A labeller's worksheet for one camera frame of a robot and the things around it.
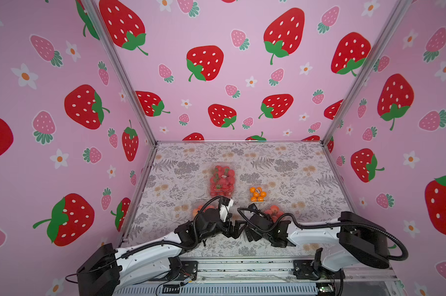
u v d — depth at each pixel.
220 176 0.95
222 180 0.96
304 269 0.74
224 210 0.69
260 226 0.64
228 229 0.67
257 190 0.95
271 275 0.73
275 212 0.88
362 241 0.43
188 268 0.76
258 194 0.95
